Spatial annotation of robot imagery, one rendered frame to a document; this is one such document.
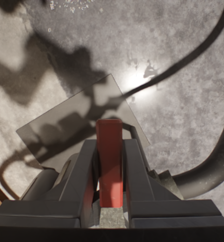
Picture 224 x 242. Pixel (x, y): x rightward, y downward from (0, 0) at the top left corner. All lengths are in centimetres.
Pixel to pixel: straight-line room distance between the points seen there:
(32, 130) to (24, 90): 15
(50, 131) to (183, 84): 51
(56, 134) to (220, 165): 56
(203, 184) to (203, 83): 50
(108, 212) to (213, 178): 12
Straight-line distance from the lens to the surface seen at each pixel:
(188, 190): 22
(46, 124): 68
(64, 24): 64
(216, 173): 22
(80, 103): 62
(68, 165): 37
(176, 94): 65
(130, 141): 15
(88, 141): 15
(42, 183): 42
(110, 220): 20
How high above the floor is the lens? 61
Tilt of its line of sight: 73 degrees down
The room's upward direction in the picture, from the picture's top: 177 degrees counter-clockwise
